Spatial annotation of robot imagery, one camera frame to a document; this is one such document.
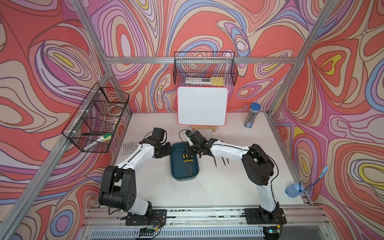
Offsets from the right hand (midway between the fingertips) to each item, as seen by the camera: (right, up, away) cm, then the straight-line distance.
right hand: (188, 153), depth 93 cm
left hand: (-10, +2, -3) cm, 11 cm away
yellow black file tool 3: (-1, -5, 0) cm, 5 cm away
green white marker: (-40, +12, -21) cm, 47 cm away
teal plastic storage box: (-6, -10, -4) cm, 12 cm away
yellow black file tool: (+22, -5, +1) cm, 23 cm away
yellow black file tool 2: (+17, -5, +1) cm, 18 cm away
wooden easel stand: (+18, +16, +12) cm, 27 cm away
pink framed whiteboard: (+10, +31, +9) cm, 34 cm away
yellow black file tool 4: (+2, -5, -2) cm, 6 cm away
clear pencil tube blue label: (+44, +29, +4) cm, 52 cm away
